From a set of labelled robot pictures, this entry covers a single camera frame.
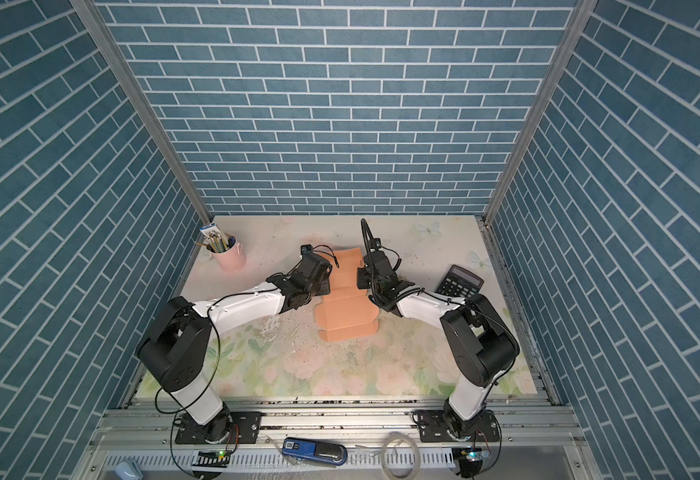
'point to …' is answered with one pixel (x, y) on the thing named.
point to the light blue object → (128, 470)
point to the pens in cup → (215, 240)
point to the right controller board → (471, 461)
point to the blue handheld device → (317, 451)
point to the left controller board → (219, 458)
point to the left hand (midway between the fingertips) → (325, 279)
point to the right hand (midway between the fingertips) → (361, 264)
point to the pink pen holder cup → (232, 259)
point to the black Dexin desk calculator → (460, 282)
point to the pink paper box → (347, 313)
